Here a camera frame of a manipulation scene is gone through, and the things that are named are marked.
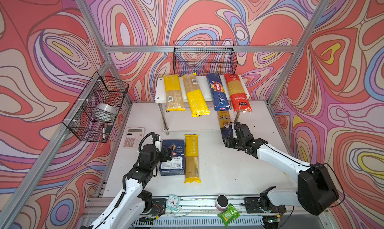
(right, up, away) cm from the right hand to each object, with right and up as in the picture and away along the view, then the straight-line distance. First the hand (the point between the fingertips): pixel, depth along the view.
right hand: (229, 143), depth 88 cm
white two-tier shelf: (-38, +26, -13) cm, 48 cm away
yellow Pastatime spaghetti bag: (-22, -9, 0) cm, 24 cm away
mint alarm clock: (-32, -27, -15) cm, 44 cm away
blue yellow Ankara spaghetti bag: (-1, +16, +11) cm, 20 cm away
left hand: (-37, 0, -5) cm, 37 cm away
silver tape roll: (-64, +18, -18) cm, 69 cm away
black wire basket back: (-19, +56, +12) cm, 60 cm away
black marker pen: (-65, +9, -16) cm, 68 cm away
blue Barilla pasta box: (-30, -11, -9) cm, 34 cm away
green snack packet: (-4, -31, -18) cm, 36 cm away
